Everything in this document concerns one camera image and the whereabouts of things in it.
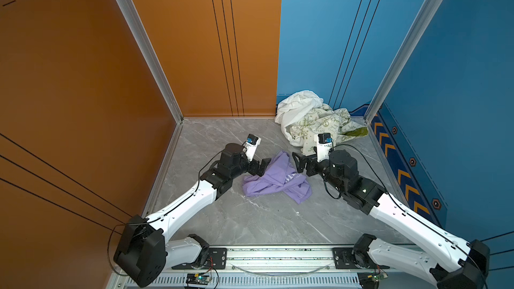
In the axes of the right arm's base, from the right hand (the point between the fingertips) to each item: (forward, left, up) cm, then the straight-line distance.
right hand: (301, 151), depth 72 cm
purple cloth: (+1, +7, -19) cm, 20 cm away
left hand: (+4, +15, -6) cm, 17 cm away
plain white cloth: (+40, -2, -14) cm, 42 cm away
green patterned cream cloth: (+27, -23, -13) cm, 38 cm away
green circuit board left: (-35, +38, -28) cm, 59 cm away
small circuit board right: (-35, -26, -27) cm, 52 cm away
